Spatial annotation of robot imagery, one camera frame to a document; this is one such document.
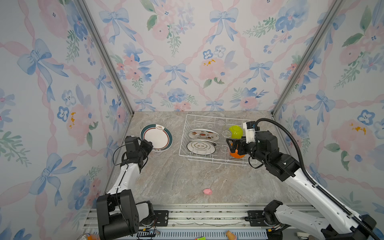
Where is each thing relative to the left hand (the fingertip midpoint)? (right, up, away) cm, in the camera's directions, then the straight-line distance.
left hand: (151, 140), depth 87 cm
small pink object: (+32, -27, -6) cm, 42 cm away
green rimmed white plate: (+3, +2, +8) cm, 9 cm away
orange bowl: (+43, -4, -23) cm, 49 cm away
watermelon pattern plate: (+30, +3, +8) cm, 31 cm away
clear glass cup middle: (+45, +4, +8) cm, 46 cm away
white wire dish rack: (+23, +12, +27) cm, 37 cm away
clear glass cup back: (+43, +11, +14) cm, 46 cm away
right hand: (+44, +3, -15) cm, 47 cm away
